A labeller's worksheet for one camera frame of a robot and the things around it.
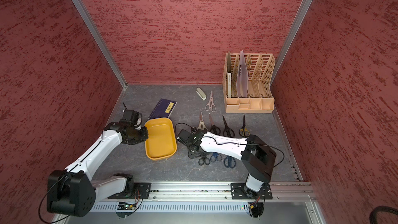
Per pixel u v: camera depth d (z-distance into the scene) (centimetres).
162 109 105
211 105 108
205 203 73
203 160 84
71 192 39
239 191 74
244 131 95
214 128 97
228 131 96
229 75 88
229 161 84
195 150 58
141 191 74
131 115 67
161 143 89
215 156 85
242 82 114
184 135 64
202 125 97
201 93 112
